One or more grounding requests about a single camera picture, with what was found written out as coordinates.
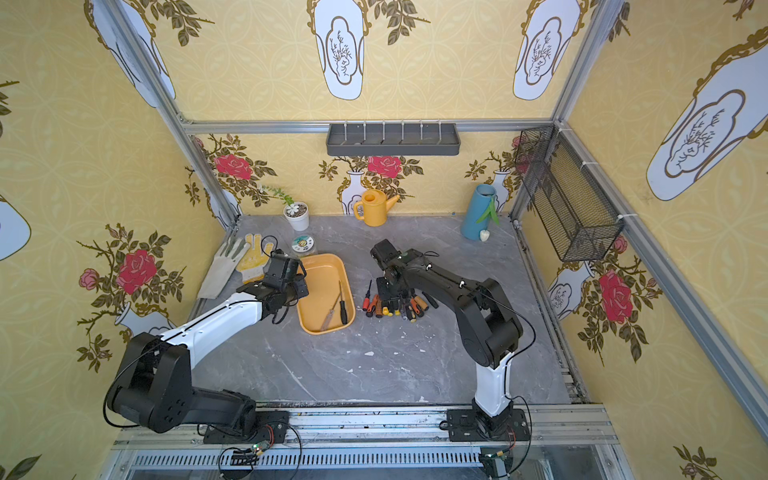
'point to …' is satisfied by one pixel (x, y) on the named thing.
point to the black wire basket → (578, 223)
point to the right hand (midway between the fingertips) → (396, 288)
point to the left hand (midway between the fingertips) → (288, 282)
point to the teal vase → (479, 202)
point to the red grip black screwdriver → (367, 300)
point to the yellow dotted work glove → (254, 260)
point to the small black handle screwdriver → (343, 313)
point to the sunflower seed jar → (303, 244)
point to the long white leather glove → (221, 268)
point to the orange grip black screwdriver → (421, 302)
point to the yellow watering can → (374, 207)
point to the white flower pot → (297, 214)
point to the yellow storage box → (330, 303)
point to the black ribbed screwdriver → (432, 301)
